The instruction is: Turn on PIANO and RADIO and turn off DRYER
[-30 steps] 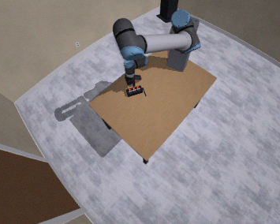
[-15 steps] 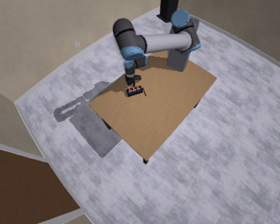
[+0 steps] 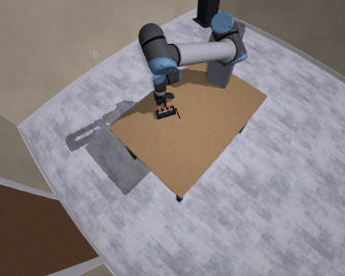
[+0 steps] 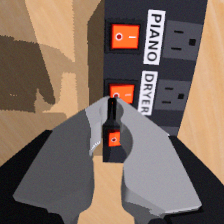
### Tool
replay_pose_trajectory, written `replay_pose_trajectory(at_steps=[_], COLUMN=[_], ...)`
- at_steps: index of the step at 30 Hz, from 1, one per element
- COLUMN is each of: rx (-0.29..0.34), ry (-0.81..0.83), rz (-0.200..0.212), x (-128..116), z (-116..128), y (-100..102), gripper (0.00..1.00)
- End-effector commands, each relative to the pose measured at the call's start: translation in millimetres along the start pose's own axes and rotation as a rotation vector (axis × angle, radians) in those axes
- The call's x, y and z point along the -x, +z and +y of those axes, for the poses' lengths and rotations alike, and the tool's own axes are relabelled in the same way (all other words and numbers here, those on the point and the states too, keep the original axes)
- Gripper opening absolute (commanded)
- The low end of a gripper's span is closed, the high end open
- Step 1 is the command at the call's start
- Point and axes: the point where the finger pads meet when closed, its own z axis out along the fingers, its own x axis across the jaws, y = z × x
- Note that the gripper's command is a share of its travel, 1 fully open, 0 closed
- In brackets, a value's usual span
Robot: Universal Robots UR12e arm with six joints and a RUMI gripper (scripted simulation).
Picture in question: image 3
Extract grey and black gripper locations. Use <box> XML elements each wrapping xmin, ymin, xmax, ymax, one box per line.
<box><xmin>155</xmin><ymin>94</ymin><xmax>166</xmax><ymax>108</ymax></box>

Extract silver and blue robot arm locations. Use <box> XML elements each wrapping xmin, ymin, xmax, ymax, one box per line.
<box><xmin>139</xmin><ymin>12</ymin><xmax>248</xmax><ymax>99</ymax></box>

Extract black power strip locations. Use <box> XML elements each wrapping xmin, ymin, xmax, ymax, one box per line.
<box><xmin>156</xmin><ymin>106</ymin><xmax>177</xmax><ymax>119</ymax></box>

